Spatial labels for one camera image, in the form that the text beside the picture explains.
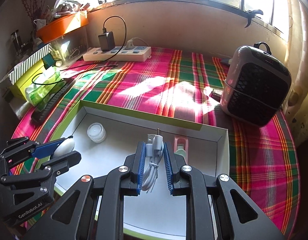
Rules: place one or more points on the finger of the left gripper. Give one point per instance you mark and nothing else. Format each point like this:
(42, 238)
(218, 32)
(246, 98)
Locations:
(49, 167)
(16, 151)

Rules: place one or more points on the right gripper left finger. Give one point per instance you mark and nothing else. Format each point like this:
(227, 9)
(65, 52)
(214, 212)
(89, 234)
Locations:
(93, 208)

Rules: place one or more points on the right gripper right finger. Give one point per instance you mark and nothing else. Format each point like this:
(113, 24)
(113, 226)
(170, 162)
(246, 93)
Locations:
(216, 207)

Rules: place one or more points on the white oval mouse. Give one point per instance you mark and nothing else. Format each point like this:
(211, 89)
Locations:
(65, 147)

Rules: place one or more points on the clear round jar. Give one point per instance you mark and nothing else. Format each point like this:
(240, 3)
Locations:
(96, 132)

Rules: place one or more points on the pink small case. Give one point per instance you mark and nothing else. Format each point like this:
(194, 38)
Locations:
(181, 146)

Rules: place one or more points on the green white cardboard box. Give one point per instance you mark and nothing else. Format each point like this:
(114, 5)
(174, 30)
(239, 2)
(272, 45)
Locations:
(154, 214)

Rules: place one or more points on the plaid bed cloth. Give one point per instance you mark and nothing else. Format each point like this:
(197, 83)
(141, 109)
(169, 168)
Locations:
(173, 83)

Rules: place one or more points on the yellow green box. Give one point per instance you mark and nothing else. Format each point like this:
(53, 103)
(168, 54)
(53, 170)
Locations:
(19, 82)

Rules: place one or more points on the striped white box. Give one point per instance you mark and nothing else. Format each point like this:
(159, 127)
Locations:
(26, 64)

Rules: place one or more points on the heart pattern curtain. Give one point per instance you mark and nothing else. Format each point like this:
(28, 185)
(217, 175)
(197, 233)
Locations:
(296, 60)

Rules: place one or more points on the black charger adapter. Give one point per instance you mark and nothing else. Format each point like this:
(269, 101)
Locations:
(106, 40)

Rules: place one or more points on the white mug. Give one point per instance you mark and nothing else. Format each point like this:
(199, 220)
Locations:
(40, 23)

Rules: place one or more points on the small dark space heater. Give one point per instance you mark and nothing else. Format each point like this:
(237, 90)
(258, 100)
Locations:
(256, 85)

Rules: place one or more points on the white power strip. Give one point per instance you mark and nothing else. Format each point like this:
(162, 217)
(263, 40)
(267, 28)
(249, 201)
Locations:
(136, 54)

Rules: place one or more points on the orange tray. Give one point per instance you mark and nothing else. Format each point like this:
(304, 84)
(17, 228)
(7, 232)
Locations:
(62, 26)

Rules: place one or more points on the white plug in strip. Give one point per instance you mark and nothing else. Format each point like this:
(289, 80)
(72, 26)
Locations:
(130, 43)

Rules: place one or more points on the red branch decoration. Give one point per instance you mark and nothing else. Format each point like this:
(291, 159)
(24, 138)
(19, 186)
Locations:
(31, 2)

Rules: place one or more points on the black window hook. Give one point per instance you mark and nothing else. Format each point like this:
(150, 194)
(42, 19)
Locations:
(251, 15)

